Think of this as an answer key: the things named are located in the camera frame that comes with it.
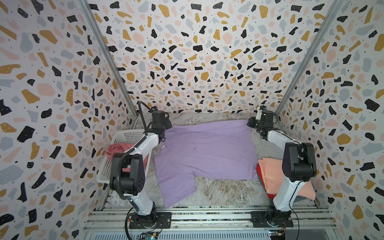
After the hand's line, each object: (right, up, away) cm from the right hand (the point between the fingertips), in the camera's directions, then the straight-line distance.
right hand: (248, 115), depth 97 cm
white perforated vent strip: (-39, -59, -27) cm, 76 cm away
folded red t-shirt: (+5, -44, -19) cm, 48 cm away
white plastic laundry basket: (-61, -27, -14) cm, 68 cm away
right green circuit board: (+5, -60, -26) cm, 65 cm away
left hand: (-53, -2, -6) cm, 53 cm away
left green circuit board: (-55, -59, -27) cm, 85 cm away
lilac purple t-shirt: (-20, -24, +4) cm, 31 cm away
